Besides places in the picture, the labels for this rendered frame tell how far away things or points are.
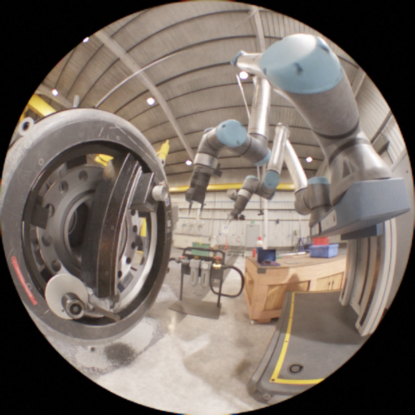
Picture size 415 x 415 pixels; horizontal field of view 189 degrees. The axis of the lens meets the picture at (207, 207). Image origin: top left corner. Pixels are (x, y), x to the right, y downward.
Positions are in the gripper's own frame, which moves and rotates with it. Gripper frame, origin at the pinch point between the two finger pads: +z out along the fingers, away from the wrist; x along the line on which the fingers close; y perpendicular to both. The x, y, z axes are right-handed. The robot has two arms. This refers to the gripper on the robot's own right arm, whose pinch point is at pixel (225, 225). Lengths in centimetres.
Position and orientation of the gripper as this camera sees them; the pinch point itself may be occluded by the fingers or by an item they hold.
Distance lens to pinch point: 80.3
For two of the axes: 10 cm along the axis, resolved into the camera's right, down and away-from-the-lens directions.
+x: 4.6, 3.8, 8.0
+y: 7.4, 3.3, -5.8
